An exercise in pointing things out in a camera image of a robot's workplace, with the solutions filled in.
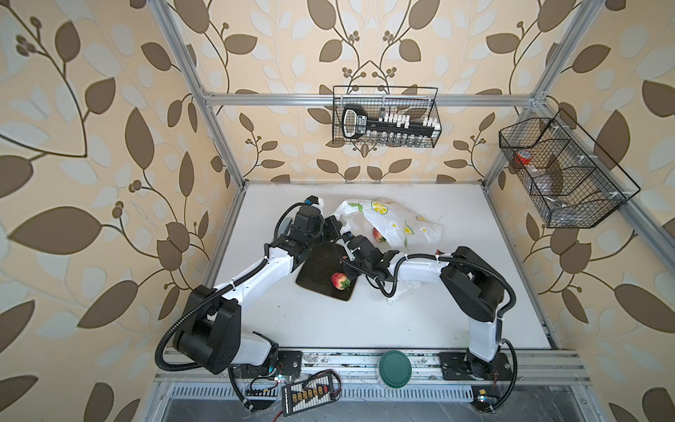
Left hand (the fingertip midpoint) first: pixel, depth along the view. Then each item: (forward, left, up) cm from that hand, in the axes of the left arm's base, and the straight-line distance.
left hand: (346, 221), depth 83 cm
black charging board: (-44, +9, -17) cm, 48 cm away
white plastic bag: (0, -15, -2) cm, 15 cm away
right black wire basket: (+4, -64, +15) cm, 66 cm away
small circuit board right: (-43, -38, -21) cm, 62 cm away
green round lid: (-39, -14, -10) cm, 42 cm away
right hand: (-6, +1, -18) cm, 19 cm away
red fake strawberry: (-13, +2, -16) cm, 21 cm away
